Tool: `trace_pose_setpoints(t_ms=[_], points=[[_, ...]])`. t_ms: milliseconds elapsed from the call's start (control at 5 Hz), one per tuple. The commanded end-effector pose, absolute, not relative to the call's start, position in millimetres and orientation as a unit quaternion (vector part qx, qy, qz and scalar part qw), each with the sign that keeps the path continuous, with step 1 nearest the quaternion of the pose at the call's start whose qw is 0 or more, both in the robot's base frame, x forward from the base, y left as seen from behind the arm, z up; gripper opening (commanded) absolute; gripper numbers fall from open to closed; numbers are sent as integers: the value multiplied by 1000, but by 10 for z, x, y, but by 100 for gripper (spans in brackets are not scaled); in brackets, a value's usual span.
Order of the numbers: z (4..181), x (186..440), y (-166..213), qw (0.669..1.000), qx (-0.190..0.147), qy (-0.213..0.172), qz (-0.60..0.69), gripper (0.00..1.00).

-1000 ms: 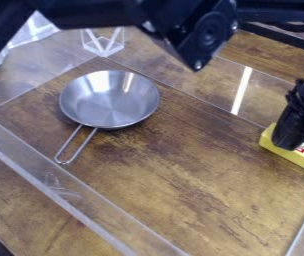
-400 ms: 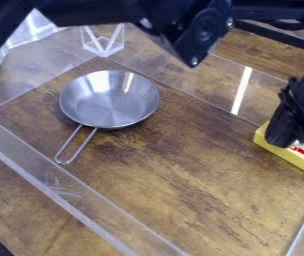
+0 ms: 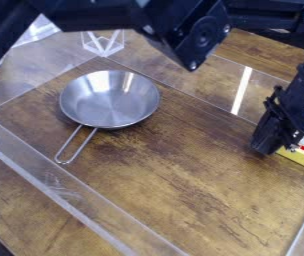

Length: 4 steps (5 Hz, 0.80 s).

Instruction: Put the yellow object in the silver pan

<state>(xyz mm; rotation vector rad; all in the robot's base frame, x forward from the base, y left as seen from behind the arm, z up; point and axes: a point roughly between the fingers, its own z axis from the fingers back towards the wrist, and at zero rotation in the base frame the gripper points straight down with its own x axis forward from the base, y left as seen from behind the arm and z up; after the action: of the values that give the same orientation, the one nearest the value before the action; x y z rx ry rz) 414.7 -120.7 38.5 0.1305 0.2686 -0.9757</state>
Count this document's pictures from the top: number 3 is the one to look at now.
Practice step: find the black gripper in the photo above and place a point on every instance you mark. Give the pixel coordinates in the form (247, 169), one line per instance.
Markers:
(281, 127)

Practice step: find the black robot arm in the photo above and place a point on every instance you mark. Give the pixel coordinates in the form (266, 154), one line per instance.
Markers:
(186, 29)

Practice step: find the silver frying pan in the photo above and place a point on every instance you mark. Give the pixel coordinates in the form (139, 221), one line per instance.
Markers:
(108, 99)

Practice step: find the clear acrylic tray barrier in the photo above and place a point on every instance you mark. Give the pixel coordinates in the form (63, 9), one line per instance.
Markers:
(174, 187)

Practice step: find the white grey curtain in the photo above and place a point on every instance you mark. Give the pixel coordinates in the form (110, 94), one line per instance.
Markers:
(40, 30)

